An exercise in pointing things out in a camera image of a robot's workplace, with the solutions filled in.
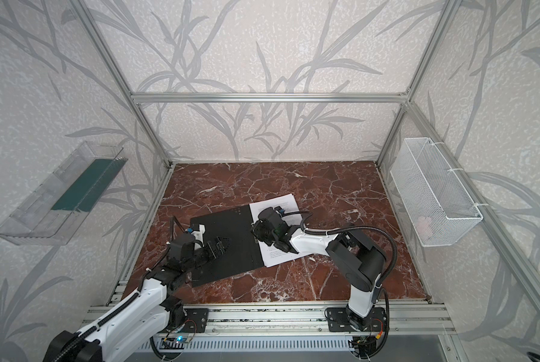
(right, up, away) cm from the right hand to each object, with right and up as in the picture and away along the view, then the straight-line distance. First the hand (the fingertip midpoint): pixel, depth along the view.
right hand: (249, 221), depth 89 cm
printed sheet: (+9, -13, -1) cm, 16 cm away
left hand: (-7, -6, -4) cm, 10 cm away
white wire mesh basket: (+57, +8, -28) cm, 64 cm away
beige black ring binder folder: (-3, -13, +1) cm, 13 cm away
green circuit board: (-22, -37, -16) cm, 46 cm away
